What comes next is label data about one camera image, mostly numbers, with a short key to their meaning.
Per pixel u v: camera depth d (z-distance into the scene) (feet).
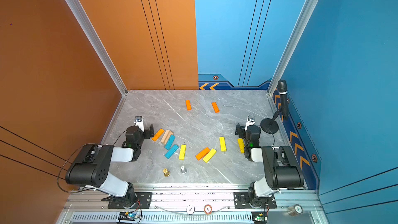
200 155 2.85
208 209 2.33
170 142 3.01
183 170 2.63
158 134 3.14
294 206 2.19
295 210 2.16
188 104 3.68
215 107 3.65
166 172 2.56
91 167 1.50
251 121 2.65
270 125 3.26
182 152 2.92
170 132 3.14
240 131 2.79
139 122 2.65
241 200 2.38
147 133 2.78
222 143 3.01
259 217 2.33
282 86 2.59
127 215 2.33
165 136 3.09
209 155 2.86
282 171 1.45
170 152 2.93
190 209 2.33
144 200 2.41
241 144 3.01
